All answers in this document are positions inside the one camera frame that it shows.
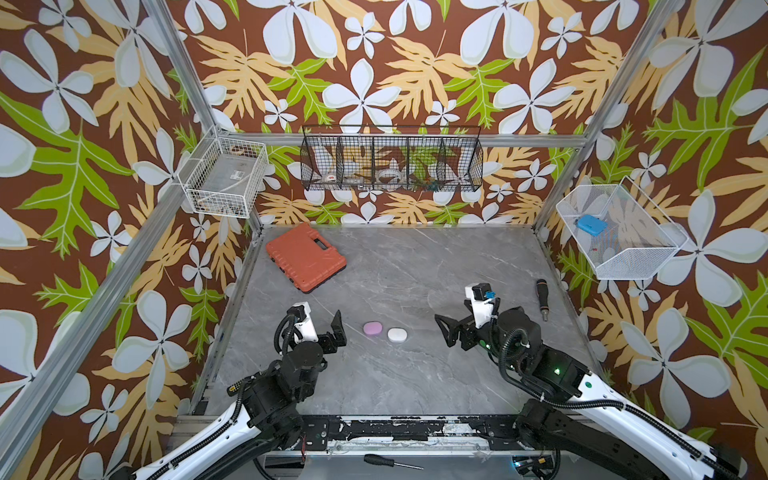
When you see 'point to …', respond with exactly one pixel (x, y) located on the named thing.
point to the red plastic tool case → (305, 256)
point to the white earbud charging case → (397, 334)
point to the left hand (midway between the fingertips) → (321, 313)
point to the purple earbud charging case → (372, 328)
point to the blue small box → (591, 224)
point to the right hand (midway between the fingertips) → (448, 310)
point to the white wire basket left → (222, 176)
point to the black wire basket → (392, 157)
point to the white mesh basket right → (620, 233)
